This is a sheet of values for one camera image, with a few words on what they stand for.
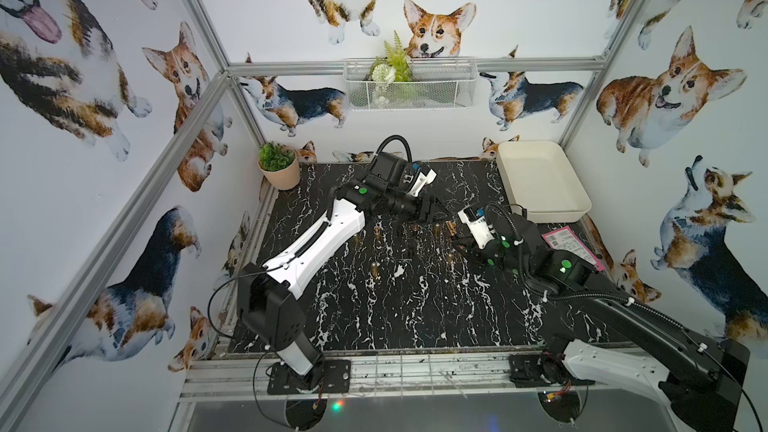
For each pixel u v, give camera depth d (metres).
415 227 0.98
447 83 0.92
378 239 1.00
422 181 0.69
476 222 0.61
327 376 0.74
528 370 0.73
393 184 0.62
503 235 0.53
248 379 0.76
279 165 1.03
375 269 0.89
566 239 0.98
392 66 0.82
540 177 1.11
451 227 0.71
